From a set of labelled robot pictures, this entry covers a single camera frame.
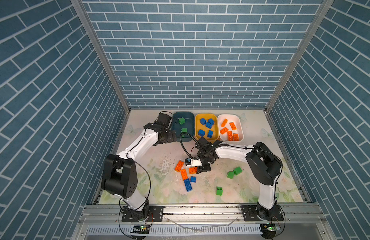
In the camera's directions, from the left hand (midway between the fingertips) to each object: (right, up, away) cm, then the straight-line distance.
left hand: (168, 138), depth 89 cm
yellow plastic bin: (+25, +6, +20) cm, 32 cm away
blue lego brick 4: (+21, +3, +15) cm, 26 cm away
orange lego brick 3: (+37, +4, +18) cm, 41 cm away
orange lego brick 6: (+6, -17, 0) cm, 18 cm away
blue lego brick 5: (+27, +2, +13) cm, 30 cm away
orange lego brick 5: (+45, -1, +16) cm, 48 cm away
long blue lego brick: (+12, -25, -7) cm, 29 cm away
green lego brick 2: (+9, +4, +16) cm, 18 cm away
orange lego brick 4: (+41, 0, +15) cm, 44 cm away
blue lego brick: (+23, +11, +22) cm, 33 cm away
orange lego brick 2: (+44, +7, +20) cm, 49 cm away
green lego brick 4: (+40, -18, -5) cm, 44 cm away
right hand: (+17, -17, +1) cm, 24 cm away
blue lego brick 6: (+12, -11, -12) cm, 20 cm away
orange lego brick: (+38, +10, +22) cm, 45 cm away
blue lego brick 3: (+26, +8, +19) cm, 34 cm away
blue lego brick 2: (+29, +11, +21) cm, 37 cm away
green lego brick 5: (+29, -27, -9) cm, 41 cm away
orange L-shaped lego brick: (+14, -19, -1) cm, 24 cm away
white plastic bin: (+42, +6, +20) cm, 47 cm away
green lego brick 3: (+37, -21, -2) cm, 42 cm away
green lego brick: (+6, +11, +22) cm, 25 cm away
